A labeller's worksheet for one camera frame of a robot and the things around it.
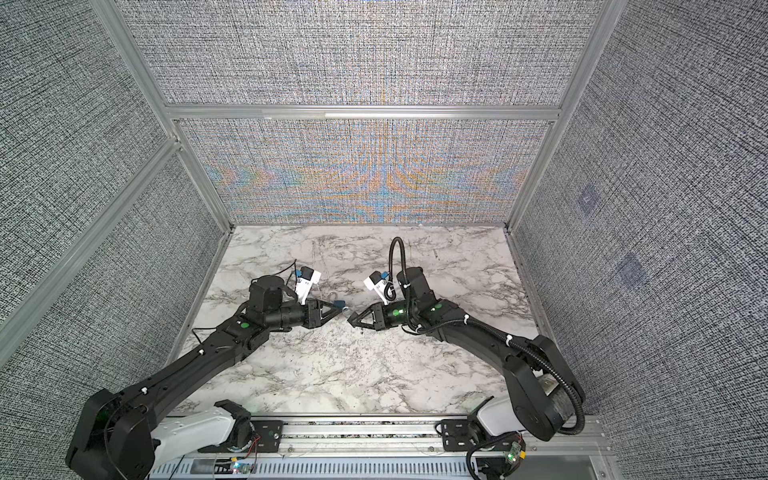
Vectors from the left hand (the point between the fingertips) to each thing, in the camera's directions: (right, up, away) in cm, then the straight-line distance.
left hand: (339, 310), depth 77 cm
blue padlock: (-3, -3, +25) cm, 25 cm away
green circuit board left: (-22, -35, -7) cm, 42 cm away
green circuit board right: (+41, -32, -8) cm, 53 cm away
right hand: (+4, -3, -1) cm, 5 cm away
